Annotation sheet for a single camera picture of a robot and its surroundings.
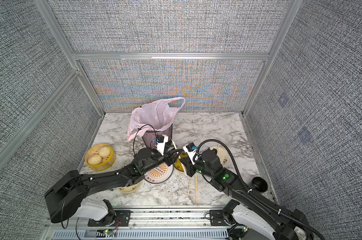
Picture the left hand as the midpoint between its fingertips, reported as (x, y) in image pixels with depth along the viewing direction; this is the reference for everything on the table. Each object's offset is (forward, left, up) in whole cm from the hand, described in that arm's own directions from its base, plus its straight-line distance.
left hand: (182, 148), depth 73 cm
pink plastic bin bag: (+25, +17, -3) cm, 30 cm away
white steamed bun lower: (+5, +51, -17) cm, 54 cm away
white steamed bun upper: (+10, +47, -16) cm, 50 cm away
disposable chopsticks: (+11, -24, -21) cm, 34 cm away
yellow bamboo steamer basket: (+3, +44, -19) cm, 48 cm away
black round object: (-14, -39, -15) cm, 44 cm away
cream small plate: (-11, +29, -22) cm, 38 cm away
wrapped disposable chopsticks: (-12, -7, -23) cm, 27 cm away
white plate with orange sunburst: (-4, +14, -22) cm, 26 cm away
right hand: (-3, +1, -2) cm, 4 cm away
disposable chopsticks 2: (-3, +3, 0) cm, 4 cm away
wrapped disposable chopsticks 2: (-11, -4, -22) cm, 25 cm away
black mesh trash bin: (+11, +18, -5) cm, 22 cm away
